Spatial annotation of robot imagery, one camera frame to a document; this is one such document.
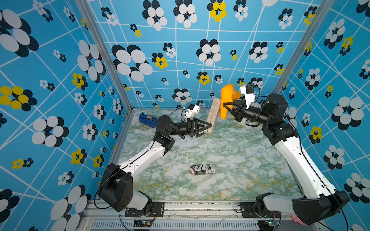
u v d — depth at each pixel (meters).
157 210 0.74
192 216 0.72
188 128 0.57
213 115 0.59
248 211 0.72
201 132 0.64
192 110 0.63
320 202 0.36
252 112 0.56
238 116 0.56
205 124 0.58
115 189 0.42
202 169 0.85
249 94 0.53
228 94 0.58
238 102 0.58
